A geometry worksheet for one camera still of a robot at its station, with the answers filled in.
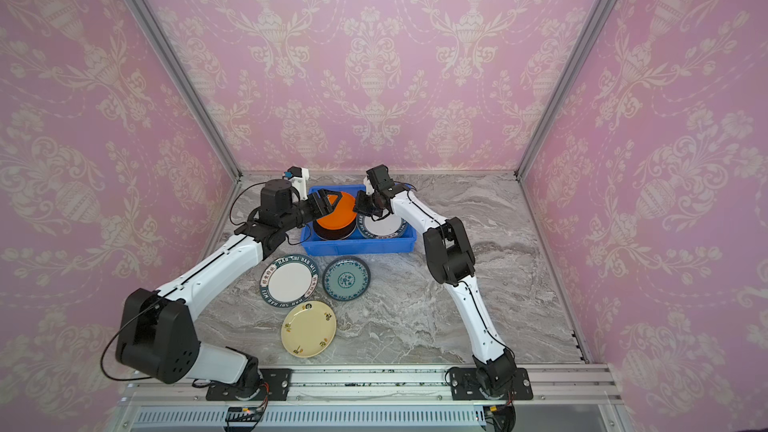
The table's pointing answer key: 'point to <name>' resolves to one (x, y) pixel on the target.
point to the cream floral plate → (309, 329)
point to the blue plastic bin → (356, 244)
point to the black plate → (334, 234)
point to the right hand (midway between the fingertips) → (353, 207)
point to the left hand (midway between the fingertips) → (337, 198)
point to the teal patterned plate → (346, 278)
